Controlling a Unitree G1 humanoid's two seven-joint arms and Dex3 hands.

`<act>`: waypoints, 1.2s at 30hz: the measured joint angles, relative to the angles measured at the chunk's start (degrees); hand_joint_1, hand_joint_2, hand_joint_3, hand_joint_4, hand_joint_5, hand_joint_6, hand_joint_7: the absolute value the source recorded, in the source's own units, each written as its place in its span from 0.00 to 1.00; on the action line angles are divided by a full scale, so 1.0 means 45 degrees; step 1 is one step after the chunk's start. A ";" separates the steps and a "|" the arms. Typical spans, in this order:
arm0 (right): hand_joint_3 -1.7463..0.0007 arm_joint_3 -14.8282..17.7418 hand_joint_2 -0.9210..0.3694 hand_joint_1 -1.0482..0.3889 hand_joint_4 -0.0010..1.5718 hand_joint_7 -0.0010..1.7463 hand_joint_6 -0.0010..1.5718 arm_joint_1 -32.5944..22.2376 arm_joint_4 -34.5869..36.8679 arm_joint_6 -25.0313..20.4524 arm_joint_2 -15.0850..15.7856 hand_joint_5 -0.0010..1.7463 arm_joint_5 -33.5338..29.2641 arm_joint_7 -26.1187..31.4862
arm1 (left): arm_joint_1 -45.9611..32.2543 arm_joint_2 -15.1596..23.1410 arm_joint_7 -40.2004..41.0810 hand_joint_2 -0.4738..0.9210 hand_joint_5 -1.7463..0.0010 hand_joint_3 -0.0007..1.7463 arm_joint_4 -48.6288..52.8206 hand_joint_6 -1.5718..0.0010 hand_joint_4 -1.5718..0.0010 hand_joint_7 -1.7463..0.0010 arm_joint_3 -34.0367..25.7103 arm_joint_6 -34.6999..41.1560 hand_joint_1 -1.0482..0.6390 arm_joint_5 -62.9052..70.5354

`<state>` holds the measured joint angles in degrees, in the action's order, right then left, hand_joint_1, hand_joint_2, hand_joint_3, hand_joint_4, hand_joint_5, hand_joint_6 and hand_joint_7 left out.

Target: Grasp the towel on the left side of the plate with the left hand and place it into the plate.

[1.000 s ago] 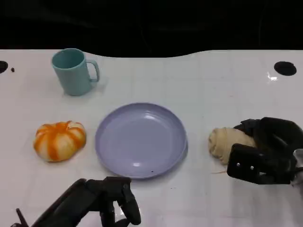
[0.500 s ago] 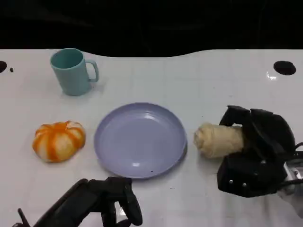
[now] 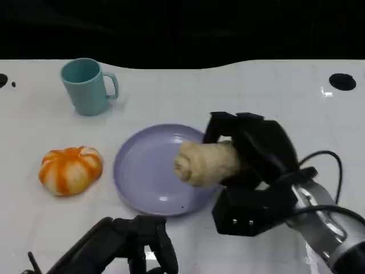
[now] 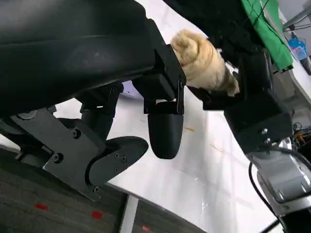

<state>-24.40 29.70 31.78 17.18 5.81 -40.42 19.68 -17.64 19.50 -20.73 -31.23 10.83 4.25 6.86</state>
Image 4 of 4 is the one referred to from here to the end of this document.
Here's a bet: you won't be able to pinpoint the green cloth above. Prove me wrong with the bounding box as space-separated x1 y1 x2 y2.
240 0 294 70

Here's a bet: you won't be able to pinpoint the grey metal stand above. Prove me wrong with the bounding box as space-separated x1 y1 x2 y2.
282 8 311 33

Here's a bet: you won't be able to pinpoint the blue plastic item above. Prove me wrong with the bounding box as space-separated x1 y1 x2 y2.
288 31 307 61

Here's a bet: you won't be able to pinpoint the grey metal frame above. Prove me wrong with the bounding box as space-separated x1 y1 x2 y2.
271 62 311 107

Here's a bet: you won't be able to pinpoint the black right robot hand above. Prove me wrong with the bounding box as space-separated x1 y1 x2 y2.
186 24 274 112

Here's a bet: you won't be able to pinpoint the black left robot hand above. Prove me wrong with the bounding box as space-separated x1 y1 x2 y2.
0 0 187 202

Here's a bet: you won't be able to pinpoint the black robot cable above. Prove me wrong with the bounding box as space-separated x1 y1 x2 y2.
248 161 285 233

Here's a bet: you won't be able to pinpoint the lilac plate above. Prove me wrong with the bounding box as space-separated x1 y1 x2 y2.
120 81 144 100

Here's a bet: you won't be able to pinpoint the black cloth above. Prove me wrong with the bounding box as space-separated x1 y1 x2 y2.
165 0 263 47

